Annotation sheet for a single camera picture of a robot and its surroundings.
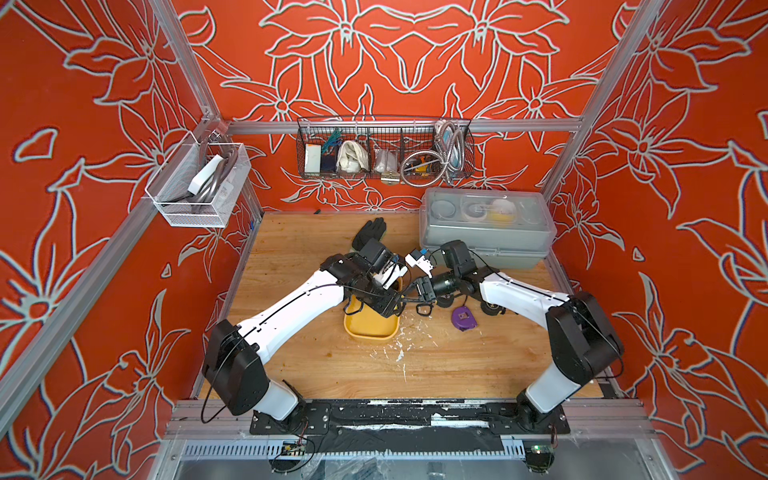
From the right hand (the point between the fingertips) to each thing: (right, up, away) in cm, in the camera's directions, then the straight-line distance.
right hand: (397, 301), depth 76 cm
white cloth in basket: (-13, +41, +14) cm, 45 cm away
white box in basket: (-26, +42, +16) cm, 52 cm away
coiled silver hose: (+9, +38, +12) cm, 40 cm away
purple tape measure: (+21, -8, +12) cm, 25 cm away
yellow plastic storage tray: (-9, -10, +14) cm, 20 cm away
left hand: (-1, 0, +1) cm, 2 cm away
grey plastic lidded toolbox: (+35, +19, +19) cm, 45 cm away
